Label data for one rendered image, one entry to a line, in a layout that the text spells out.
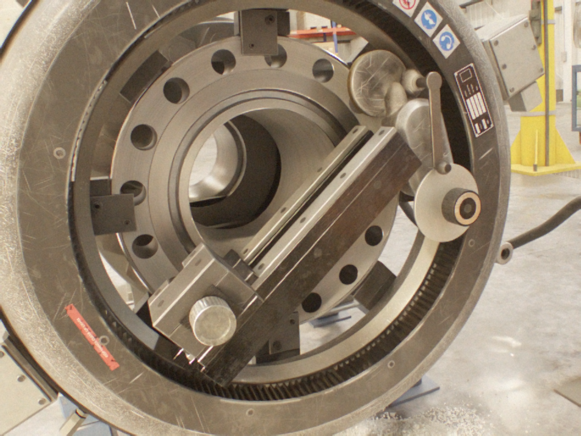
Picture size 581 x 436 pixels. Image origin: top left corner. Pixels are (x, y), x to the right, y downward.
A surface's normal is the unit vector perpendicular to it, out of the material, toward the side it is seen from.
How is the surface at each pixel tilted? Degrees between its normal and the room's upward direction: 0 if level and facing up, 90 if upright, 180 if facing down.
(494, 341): 0
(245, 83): 90
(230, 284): 90
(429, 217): 90
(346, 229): 90
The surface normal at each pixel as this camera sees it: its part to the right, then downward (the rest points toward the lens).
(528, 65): 0.36, 0.18
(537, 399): -0.10, -0.97
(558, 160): -0.49, 0.25
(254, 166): 0.15, 0.15
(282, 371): 0.25, -0.66
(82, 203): 0.96, 0.08
